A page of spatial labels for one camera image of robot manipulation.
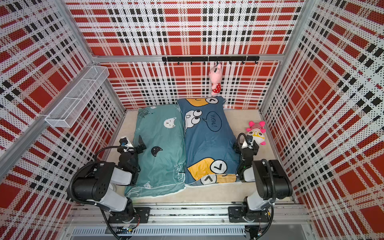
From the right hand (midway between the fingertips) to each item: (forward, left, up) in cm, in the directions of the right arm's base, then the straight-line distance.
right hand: (246, 138), depth 91 cm
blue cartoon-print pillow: (-12, +22, +1) cm, 25 cm away
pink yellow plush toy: (+7, -9, -2) cm, 12 cm away
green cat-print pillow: (-14, +51, -4) cm, 53 cm away
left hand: (-1, +68, +3) cm, 68 cm away
